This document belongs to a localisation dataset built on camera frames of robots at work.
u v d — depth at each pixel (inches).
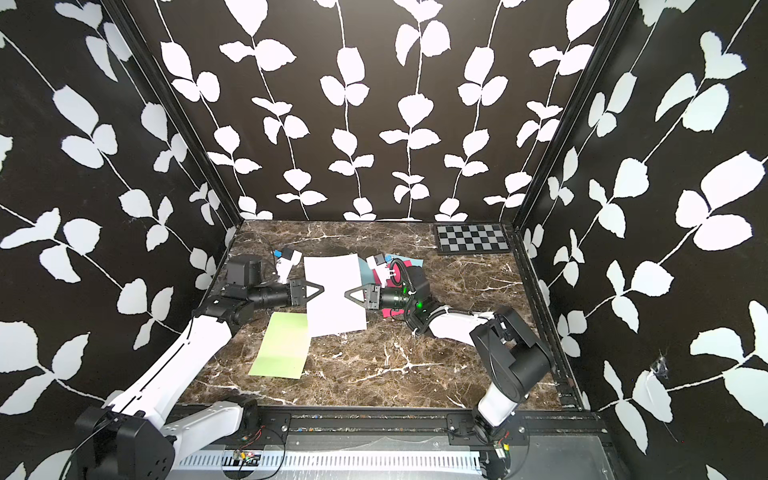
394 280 30.2
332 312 30.1
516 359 18.1
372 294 28.1
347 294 30.0
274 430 27.6
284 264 27.6
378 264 29.4
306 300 28.1
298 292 26.4
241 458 27.8
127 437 14.9
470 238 45.0
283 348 34.7
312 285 29.3
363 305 28.9
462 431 28.8
